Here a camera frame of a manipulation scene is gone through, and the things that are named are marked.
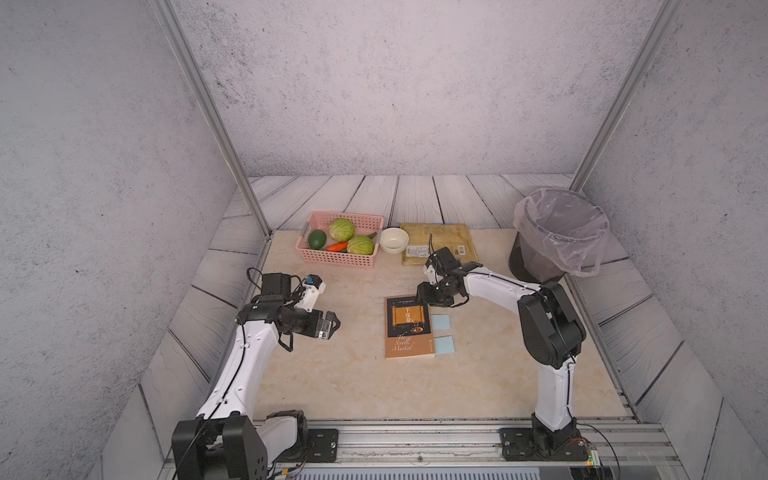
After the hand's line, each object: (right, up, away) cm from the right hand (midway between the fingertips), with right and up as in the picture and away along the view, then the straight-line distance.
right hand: (421, 300), depth 95 cm
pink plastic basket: (-20, +26, +24) cm, 41 cm away
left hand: (-27, -3, -13) cm, 30 cm away
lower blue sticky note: (+6, -12, -6) cm, 15 cm away
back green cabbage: (-28, +23, +18) cm, 41 cm away
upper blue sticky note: (+6, -6, -1) cm, 9 cm away
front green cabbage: (-20, +18, +12) cm, 30 cm away
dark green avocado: (-38, +20, +19) cm, 47 cm away
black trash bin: (+38, +10, +9) cm, 40 cm away
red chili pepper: (-30, +17, +18) cm, 39 cm away
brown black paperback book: (-4, -8, -3) cm, 10 cm away
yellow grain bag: (-1, +19, +16) cm, 25 cm away
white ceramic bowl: (-9, +20, +19) cm, 29 cm away
